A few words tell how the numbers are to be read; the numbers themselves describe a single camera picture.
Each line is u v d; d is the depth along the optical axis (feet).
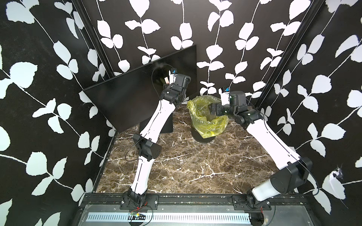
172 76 2.24
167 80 2.62
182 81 1.98
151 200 2.43
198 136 2.63
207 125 2.55
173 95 1.88
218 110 2.25
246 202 2.29
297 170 1.34
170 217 2.30
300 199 2.51
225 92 2.17
